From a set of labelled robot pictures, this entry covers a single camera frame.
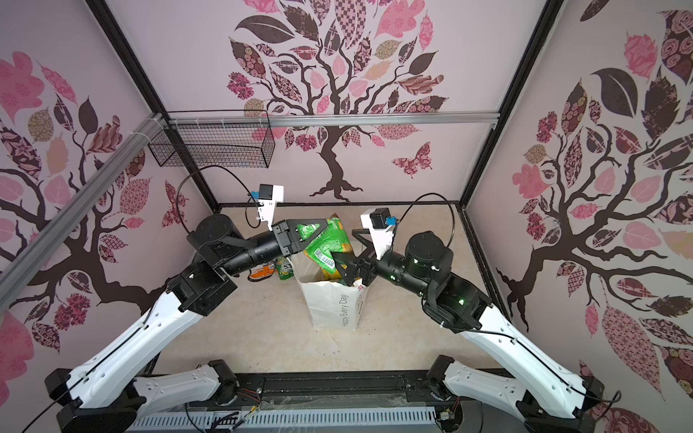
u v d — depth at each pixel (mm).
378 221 461
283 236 463
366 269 474
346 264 476
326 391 742
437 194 382
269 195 493
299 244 494
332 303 716
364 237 586
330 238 505
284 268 929
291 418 699
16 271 500
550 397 374
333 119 918
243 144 795
